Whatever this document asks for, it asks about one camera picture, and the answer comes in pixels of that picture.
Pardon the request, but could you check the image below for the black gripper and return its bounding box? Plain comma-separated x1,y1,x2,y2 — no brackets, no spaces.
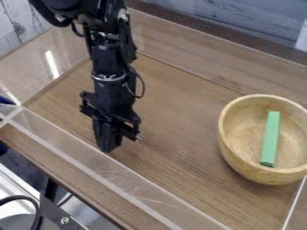
81,73,141,152

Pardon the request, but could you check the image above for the brown wooden bowl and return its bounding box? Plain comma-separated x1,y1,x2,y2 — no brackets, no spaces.
218,94,307,185

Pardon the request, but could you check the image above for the green rectangular block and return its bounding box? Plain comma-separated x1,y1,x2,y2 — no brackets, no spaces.
261,111,281,167

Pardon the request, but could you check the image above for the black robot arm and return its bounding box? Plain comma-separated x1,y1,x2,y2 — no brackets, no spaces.
30,0,146,153

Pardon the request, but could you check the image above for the black table leg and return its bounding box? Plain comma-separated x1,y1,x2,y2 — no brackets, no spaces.
45,179,59,202

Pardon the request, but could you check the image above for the clear acrylic front wall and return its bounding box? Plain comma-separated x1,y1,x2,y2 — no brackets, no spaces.
0,105,230,230

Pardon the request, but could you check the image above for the black cable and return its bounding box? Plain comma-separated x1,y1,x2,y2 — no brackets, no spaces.
0,194,45,230

